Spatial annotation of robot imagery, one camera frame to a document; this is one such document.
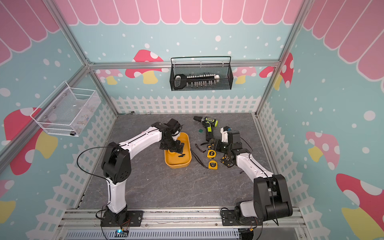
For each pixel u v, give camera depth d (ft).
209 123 3.58
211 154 3.10
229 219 2.43
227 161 3.00
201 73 3.00
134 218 2.45
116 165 1.68
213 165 2.95
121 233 2.39
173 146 2.70
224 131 2.65
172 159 3.11
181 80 2.94
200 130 3.61
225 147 2.48
